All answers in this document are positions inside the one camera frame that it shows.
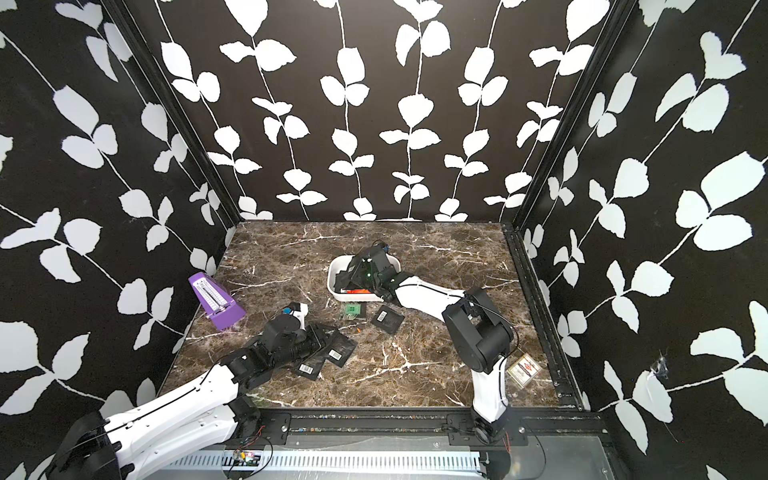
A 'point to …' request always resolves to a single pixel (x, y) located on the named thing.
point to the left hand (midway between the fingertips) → (339, 329)
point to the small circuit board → (245, 458)
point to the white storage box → (341, 263)
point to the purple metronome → (215, 301)
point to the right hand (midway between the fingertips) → (347, 267)
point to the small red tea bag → (358, 291)
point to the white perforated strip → (314, 463)
